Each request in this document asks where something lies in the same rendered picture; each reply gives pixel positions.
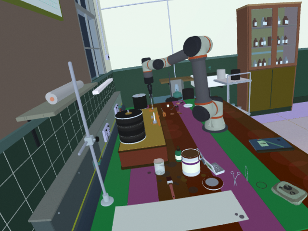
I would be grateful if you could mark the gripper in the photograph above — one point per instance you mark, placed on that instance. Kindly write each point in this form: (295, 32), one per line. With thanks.
(149, 88)

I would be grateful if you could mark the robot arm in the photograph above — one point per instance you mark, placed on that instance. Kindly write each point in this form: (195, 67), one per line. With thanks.
(201, 79)

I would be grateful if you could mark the white winding key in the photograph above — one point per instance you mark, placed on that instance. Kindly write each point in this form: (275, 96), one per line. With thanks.
(152, 104)

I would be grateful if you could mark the dark retort stand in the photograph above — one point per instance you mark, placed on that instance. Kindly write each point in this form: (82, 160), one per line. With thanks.
(170, 99)

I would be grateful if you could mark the white lever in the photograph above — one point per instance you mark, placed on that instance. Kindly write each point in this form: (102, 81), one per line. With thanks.
(154, 119)

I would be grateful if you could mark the black kymograph drum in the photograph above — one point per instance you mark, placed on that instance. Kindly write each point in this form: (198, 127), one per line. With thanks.
(131, 127)

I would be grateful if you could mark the brown kymograph body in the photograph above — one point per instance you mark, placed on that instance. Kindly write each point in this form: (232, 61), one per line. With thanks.
(144, 146)

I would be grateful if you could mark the grey retort stand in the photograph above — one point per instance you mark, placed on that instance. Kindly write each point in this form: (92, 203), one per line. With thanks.
(81, 113)

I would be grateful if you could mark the black cylinder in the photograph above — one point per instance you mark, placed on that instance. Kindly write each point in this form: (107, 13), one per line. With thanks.
(188, 93)
(235, 74)
(139, 101)

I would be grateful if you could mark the green flask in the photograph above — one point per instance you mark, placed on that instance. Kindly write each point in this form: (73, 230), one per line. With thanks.
(177, 93)

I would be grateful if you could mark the small orange block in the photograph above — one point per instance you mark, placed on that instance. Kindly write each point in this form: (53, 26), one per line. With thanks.
(163, 113)

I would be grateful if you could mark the brown table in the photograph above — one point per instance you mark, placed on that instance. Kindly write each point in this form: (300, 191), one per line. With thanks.
(178, 79)

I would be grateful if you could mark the white box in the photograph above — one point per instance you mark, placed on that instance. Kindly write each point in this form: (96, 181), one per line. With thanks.
(180, 84)

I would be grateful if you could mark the white petri dish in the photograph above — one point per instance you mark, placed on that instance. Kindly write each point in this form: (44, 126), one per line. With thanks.
(188, 105)

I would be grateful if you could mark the white strip lamp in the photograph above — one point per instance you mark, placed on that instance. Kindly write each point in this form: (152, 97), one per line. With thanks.
(102, 86)

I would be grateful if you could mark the white table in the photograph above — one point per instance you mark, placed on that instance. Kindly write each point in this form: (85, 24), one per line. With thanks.
(213, 81)

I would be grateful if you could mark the white cylinder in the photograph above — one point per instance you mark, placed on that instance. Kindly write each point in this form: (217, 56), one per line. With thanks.
(221, 74)

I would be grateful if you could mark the green bottle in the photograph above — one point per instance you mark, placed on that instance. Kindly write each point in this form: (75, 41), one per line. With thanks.
(178, 156)

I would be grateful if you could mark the window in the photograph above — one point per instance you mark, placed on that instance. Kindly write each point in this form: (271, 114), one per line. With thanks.
(90, 43)

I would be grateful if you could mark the glass beaker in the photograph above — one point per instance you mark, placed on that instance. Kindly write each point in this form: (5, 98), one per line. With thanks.
(159, 167)

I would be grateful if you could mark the white paper roll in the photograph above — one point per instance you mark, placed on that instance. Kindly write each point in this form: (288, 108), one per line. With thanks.
(63, 92)

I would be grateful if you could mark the white trolley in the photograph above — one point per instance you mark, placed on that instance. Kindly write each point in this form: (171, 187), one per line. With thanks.
(237, 81)

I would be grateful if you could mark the white can purple band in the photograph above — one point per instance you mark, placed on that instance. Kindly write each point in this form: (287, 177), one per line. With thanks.
(190, 166)

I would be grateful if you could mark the brown paint brush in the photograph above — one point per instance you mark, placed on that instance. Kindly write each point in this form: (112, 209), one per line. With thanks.
(171, 187)

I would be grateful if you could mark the white grey scraper tool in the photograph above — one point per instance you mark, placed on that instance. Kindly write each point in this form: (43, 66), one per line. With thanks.
(216, 168)

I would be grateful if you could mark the dark dish grey centre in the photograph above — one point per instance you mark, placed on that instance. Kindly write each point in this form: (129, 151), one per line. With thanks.
(212, 183)

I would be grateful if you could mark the silver scissors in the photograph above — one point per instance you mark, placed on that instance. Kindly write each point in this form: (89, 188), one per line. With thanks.
(235, 178)

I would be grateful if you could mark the grey bench trunking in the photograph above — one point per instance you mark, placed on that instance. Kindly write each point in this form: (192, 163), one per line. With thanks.
(67, 183)

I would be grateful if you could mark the silver tweezers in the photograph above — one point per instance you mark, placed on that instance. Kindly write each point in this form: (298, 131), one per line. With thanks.
(246, 173)

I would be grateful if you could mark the grey sheet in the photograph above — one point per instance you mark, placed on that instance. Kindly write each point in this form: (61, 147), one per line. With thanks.
(178, 214)

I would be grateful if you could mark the brown glass door cabinet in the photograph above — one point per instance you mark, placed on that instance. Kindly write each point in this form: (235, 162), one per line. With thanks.
(280, 89)

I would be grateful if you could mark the green pencil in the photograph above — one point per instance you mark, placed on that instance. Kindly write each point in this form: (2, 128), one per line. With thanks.
(272, 143)

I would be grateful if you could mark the dark blue book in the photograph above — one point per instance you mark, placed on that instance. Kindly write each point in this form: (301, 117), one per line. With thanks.
(276, 146)

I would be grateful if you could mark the grey stone tray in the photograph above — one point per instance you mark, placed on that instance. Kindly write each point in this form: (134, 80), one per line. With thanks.
(288, 192)

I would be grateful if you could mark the white wall socket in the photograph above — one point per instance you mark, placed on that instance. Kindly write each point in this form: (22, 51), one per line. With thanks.
(106, 132)
(116, 108)

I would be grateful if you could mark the grey wall shelf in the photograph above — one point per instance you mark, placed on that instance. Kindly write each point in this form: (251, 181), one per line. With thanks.
(55, 108)

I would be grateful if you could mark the green framed wall board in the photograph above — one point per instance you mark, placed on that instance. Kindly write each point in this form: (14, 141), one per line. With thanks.
(51, 8)

